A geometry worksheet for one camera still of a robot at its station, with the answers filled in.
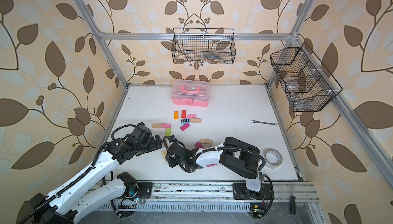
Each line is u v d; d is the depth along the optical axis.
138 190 0.74
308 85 0.73
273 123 0.99
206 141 0.90
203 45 0.96
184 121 0.99
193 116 1.02
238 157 0.50
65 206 0.41
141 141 0.61
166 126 0.98
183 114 1.03
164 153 0.86
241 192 0.74
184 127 0.98
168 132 0.96
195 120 1.00
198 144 0.90
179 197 0.74
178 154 0.65
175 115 1.03
